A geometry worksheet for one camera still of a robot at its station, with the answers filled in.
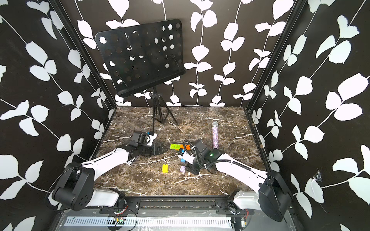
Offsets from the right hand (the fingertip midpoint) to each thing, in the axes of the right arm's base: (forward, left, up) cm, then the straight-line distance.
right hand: (187, 163), depth 80 cm
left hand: (+9, +15, -1) cm, 17 cm away
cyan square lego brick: (+6, +3, -9) cm, 11 cm away
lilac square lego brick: (0, +3, -8) cm, 9 cm away
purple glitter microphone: (+22, -19, -7) cm, 30 cm away
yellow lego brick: (-1, +13, -7) cm, 15 cm away
